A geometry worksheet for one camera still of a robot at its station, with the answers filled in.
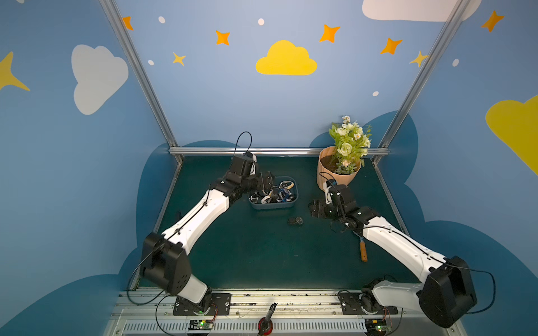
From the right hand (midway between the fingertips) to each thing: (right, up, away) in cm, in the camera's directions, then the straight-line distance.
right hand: (320, 202), depth 85 cm
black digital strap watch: (-28, +1, +16) cm, 32 cm away
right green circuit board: (+16, -41, -14) cm, 47 cm away
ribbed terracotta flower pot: (+4, +14, +8) cm, 17 cm away
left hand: (-21, +10, -3) cm, 24 cm away
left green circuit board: (-45, -41, -14) cm, 62 cm away
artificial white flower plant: (+14, +26, +4) cm, 30 cm away
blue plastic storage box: (-14, -3, +15) cm, 20 cm away
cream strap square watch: (-13, +7, +19) cm, 24 cm away
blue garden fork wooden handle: (+18, -19, +1) cm, 26 cm away
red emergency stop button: (-21, -36, -23) cm, 47 cm away
